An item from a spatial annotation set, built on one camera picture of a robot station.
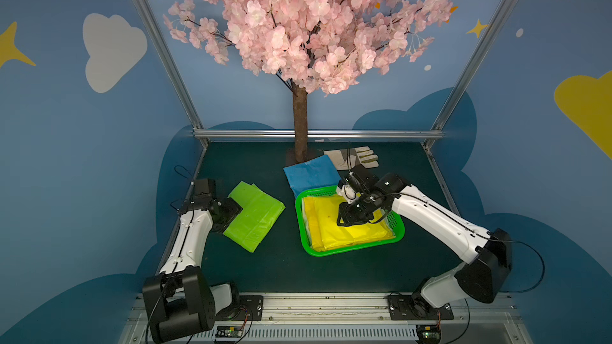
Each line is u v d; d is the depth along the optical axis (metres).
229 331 0.72
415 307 0.66
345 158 1.15
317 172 1.09
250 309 0.75
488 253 0.42
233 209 0.77
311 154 1.17
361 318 0.74
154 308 0.39
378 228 0.84
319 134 1.22
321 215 0.88
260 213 0.94
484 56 0.88
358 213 0.65
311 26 0.56
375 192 0.55
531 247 0.42
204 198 0.65
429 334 0.73
